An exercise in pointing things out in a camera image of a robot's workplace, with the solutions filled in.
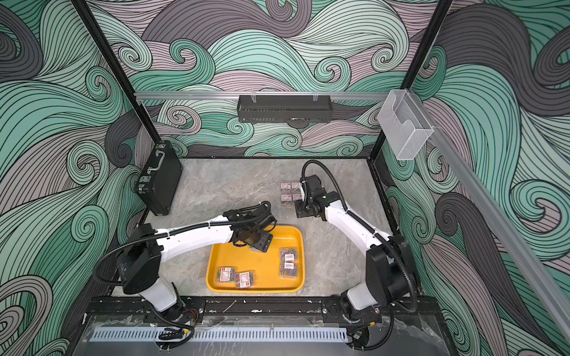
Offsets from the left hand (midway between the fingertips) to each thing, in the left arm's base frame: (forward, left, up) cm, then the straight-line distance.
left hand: (262, 238), depth 83 cm
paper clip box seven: (-14, +6, -5) cm, 16 cm away
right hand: (+11, -15, +4) cm, 19 cm away
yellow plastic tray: (-8, -2, -6) cm, 10 cm away
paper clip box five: (+22, -10, -5) cm, 24 cm away
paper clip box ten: (-9, -10, -6) cm, 15 cm away
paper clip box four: (+23, -15, -5) cm, 27 cm away
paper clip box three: (+30, -14, -6) cm, 34 cm away
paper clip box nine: (-5, -10, -5) cm, 12 cm away
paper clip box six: (-12, +13, -6) cm, 18 cm away
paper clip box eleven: (+29, -9, -6) cm, 31 cm away
